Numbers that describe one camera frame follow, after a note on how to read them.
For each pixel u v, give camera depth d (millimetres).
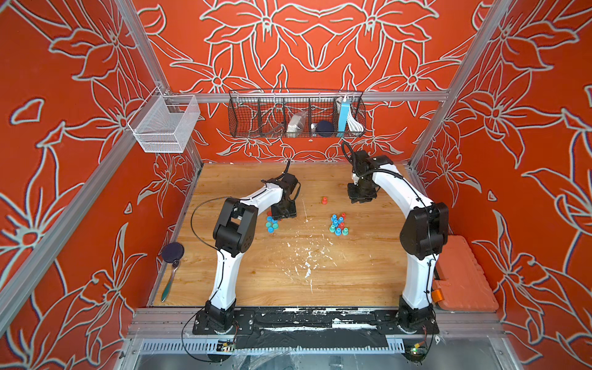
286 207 843
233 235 567
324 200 1036
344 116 857
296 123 917
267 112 1003
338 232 924
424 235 529
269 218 968
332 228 925
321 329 727
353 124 914
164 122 930
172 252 907
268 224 970
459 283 759
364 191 791
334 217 959
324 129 964
